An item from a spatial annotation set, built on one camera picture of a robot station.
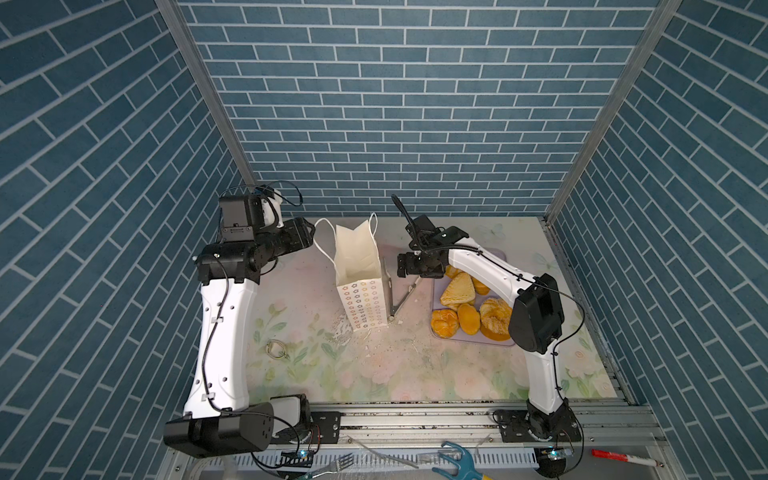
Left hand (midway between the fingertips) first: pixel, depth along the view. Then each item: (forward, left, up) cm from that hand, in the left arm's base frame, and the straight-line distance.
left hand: (306, 228), depth 69 cm
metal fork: (-42, -8, -36) cm, 56 cm away
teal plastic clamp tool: (-44, -37, -34) cm, 67 cm away
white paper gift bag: (+9, -9, -22) cm, 26 cm away
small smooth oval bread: (-8, -44, -31) cm, 54 cm away
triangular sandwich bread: (0, -41, -28) cm, 50 cm away
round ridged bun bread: (-10, -36, -30) cm, 48 cm away
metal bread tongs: (-3, -21, -34) cm, 40 cm away
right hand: (+4, -25, -23) cm, 34 cm away
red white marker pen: (-43, -75, -33) cm, 93 cm away
